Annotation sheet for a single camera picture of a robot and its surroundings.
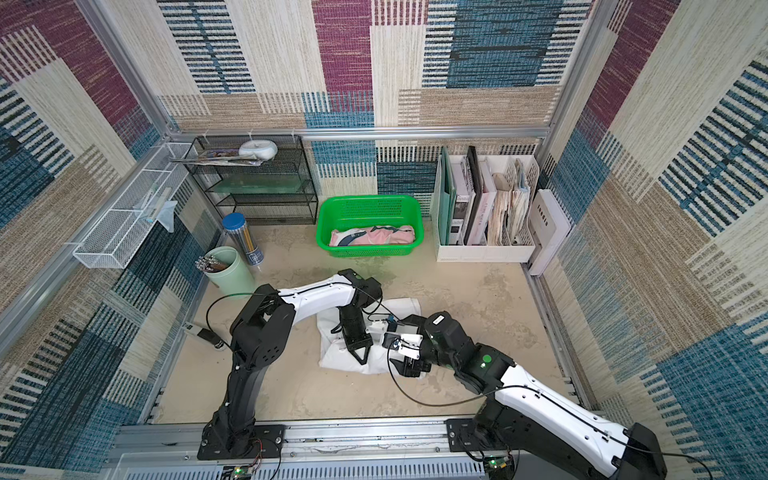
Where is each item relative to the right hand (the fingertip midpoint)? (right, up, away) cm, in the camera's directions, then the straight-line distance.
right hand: (398, 332), depth 76 cm
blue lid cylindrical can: (-49, +28, +18) cm, 59 cm away
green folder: (+14, +35, +11) cm, 39 cm away
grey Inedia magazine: (+47, +28, +18) cm, 58 cm away
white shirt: (-17, -7, +7) cm, 20 cm away
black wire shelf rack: (-46, +46, +33) cm, 73 cm away
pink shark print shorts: (-7, +26, +30) cm, 40 cm away
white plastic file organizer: (+27, +33, +18) cm, 47 cm away
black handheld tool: (-54, -4, +11) cm, 55 cm away
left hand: (-10, -10, +10) cm, 17 cm away
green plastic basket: (-9, +29, +33) cm, 45 cm away
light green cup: (-49, +13, +14) cm, 53 cm away
